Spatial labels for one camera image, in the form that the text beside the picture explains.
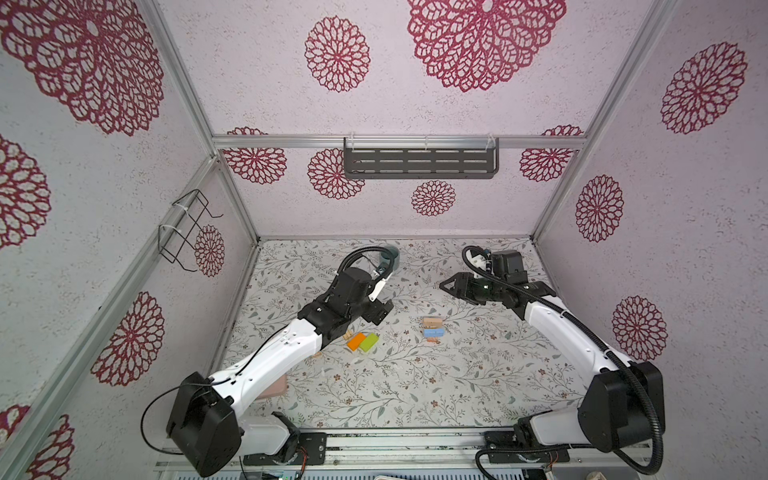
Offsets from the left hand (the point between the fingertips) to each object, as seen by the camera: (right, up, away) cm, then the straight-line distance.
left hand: (371, 293), depth 81 cm
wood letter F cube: (+18, -15, +10) cm, 25 cm away
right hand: (+20, +3, +1) cm, 20 cm away
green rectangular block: (-1, -16, +11) cm, 20 cm away
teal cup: (+4, +10, +25) cm, 27 cm away
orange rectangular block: (-5, -16, +11) cm, 20 cm away
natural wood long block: (+19, -10, +11) cm, 24 cm away
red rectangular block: (+20, -15, +11) cm, 28 cm away
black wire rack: (-49, +14, -8) cm, 51 cm away
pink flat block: (-26, -26, +1) cm, 37 cm away
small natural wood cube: (-4, -6, -21) cm, 22 cm away
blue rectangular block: (+19, -13, +9) cm, 24 cm away
